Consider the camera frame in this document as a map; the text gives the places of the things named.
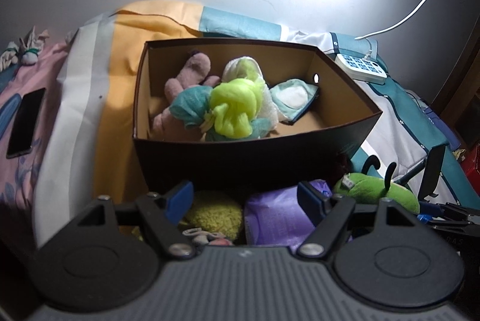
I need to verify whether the purple cloth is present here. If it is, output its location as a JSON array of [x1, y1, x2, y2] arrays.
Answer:
[[244, 186, 314, 252]]

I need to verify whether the yellow fuzzy cloth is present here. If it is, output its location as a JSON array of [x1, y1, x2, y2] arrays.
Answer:
[[181, 198, 244, 241]]

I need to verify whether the green plush toy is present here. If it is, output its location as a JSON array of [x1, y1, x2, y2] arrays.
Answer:
[[333, 155, 420, 214]]

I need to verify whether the pink plush toy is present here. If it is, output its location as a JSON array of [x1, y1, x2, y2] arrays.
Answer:
[[151, 52, 221, 142]]

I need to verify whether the teal white pouch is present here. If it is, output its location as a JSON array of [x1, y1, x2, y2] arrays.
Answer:
[[269, 79, 318, 125]]

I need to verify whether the grey pink striped sock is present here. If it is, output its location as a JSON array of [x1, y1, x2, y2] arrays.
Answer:
[[182, 228, 233, 247]]

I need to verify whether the neon green mesh sponge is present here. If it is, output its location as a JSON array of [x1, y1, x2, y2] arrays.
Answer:
[[200, 78, 264, 140]]

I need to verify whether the red box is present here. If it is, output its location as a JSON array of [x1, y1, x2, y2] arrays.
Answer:
[[461, 144, 480, 193]]

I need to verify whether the black brown cardboard box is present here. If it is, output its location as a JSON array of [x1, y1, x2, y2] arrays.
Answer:
[[133, 37, 382, 197]]

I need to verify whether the teal white patchwork bedsheet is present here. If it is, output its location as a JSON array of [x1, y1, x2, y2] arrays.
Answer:
[[32, 1, 479, 246]]

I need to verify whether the white power strip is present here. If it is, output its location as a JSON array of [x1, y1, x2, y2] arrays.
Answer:
[[334, 53, 387, 84]]

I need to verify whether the pink floral blanket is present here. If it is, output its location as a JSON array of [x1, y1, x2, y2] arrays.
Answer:
[[1, 42, 70, 211]]

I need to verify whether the black smartphone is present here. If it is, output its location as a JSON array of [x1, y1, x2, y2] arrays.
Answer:
[[6, 88, 47, 159]]

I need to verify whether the white knotted rope toy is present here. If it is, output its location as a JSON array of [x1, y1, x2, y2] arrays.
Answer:
[[1, 27, 50, 72]]

